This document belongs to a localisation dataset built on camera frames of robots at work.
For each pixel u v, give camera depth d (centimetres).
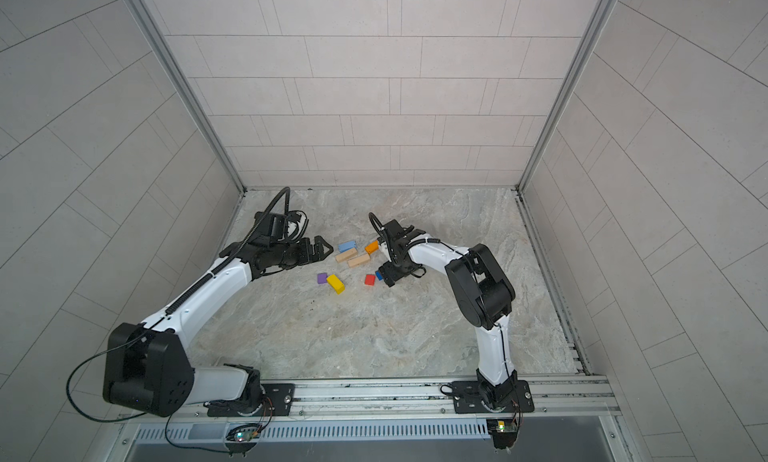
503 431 68
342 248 97
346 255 96
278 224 66
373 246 99
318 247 74
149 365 39
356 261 96
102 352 39
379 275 85
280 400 71
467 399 71
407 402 72
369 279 92
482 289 52
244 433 64
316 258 72
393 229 78
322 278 92
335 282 90
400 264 83
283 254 70
